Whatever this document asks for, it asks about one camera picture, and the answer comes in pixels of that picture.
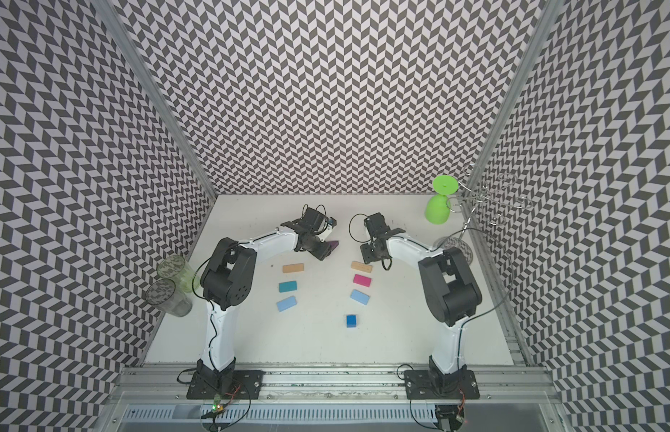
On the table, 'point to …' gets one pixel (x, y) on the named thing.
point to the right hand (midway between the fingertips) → (373, 256)
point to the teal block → (287, 286)
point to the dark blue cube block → (351, 321)
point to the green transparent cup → (175, 266)
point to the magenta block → (362, 280)
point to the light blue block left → (286, 303)
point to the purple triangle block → (333, 244)
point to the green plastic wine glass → (438, 207)
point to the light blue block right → (359, 296)
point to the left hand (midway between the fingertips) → (321, 248)
